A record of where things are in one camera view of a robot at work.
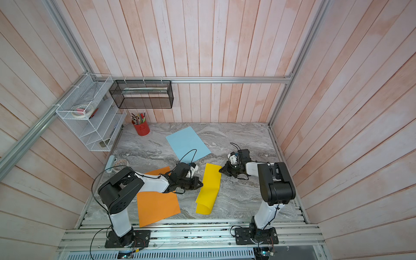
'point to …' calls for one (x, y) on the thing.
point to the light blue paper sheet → (183, 142)
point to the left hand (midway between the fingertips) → (202, 187)
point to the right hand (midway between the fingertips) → (220, 169)
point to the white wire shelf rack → (98, 131)
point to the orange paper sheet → (154, 206)
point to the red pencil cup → (143, 129)
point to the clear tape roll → (120, 162)
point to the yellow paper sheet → (209, 189)
